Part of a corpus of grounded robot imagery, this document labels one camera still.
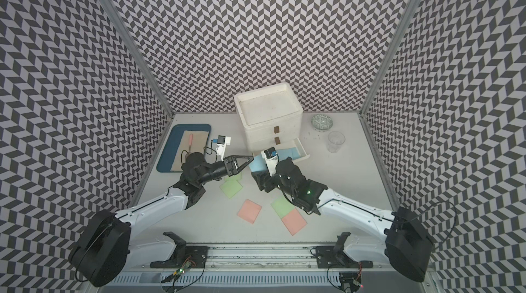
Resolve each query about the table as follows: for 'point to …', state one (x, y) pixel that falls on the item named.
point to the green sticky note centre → (282, 207)
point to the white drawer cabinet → (272, 115)
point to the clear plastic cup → (335, 139)
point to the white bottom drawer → (296, 143)
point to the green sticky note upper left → (237, 176)
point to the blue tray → (170, 154)
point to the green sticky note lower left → (231, 187)
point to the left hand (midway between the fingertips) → (252, 161)
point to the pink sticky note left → (249, 211)
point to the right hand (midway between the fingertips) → (260, 173)
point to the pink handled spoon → (190, 142)
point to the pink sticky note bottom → (294, 221)
